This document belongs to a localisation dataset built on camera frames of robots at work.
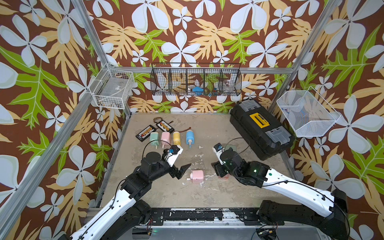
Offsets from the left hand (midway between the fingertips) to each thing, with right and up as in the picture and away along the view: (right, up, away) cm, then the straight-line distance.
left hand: (184, 155), depth 71 cm
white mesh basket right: (+69, +21, +12) cm, 73 cm away
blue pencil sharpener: (+3, +7, +27) cm, 28 cm away
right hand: (+15, -4, +5) cm, 17 cm away
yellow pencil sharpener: (-6, +6, +25) cm, 26 cm away
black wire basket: (+10, +45, +25) cm, 53 cm away
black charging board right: (-16, +14, +40) cm, 45 cm away
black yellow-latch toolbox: (+46, +11, +15) cm, 50 cm away
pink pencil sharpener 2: (-14, +6, +27) cm, 31 cm away
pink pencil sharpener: (+7, -13, +9) cm, 17 cm away
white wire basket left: (-43, +36, +15) cm, 58 cm away
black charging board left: (-30, +10, +35) cm, 47 cm away
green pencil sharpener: (-21, +6, +27) cm, 35 cm away
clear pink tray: (+19, -8, -6) cm, 22 cm away
